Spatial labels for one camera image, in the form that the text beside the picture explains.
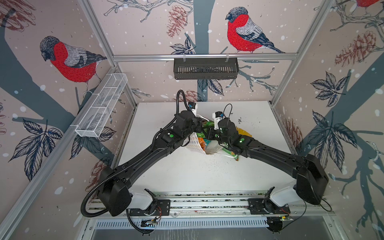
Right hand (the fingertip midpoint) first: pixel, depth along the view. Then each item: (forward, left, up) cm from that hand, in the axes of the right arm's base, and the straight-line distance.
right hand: (203, 127), depth 80 cm
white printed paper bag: (-4, -3, -14) cm, 15 cm away
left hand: (+2, 0, +7) cm, 7 cm away
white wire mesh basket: (-7, +53, +10) cm, 54 cm away
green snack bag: (+2, -3, 0) cm, 3 cm away
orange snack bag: (-7, +1, -5) cm, 9 cm away
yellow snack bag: (+9, -26, -17) cm, 32 cm away
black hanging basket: (+46, -1, +7) cm, 46 cm away
